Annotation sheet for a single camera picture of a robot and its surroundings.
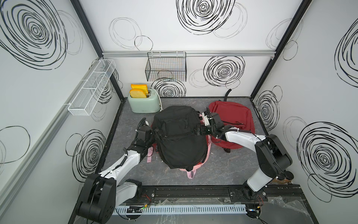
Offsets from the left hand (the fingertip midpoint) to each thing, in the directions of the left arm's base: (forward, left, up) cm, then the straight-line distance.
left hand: (157, 132), depth 88 cm
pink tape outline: (-22, -22, -9) cm, 32 cm away
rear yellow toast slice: (+29, +13, +13) cm, 34 cm away
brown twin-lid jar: (-25, -70, 0) cm, 75 cm away
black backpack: (-7, -15, -5) cm, 17 cm away
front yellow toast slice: (+25, +16, +10) cm, 31 cm away
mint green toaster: (+25, +9, -1) cm, 26 cm away
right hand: (+5, -27, -1) cm, 28 cm away
